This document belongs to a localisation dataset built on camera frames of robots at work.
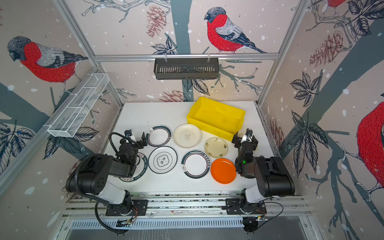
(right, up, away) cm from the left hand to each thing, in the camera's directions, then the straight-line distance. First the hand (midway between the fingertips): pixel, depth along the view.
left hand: (134, 133), depth 89 cm
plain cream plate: (+31, -3, +12) cm, 34 cm away
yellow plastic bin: (+54, +8, +21) cm, 59 cm away
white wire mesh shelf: (-25, +10, -16) cm, 31 cm away
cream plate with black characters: (+51, -10, +8) cm, 52 cm away
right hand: (+68, -1, 0) cm, 68 cm away
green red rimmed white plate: (+38, -19, 0) cm, 42 cm away
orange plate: (+54, -22, -1) cm, 58 cm away
